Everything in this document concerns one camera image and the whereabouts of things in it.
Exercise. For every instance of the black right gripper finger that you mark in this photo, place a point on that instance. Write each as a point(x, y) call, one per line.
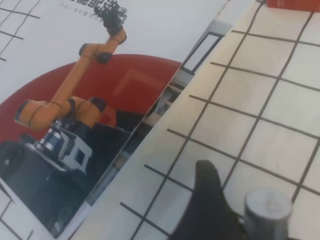
point(208, 215)

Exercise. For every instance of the white robot brochure stack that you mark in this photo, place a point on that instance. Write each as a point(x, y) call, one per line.
point(77, 77)

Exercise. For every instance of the silver cylindrical wrist camera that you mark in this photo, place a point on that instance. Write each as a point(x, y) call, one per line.
point(266, 214)

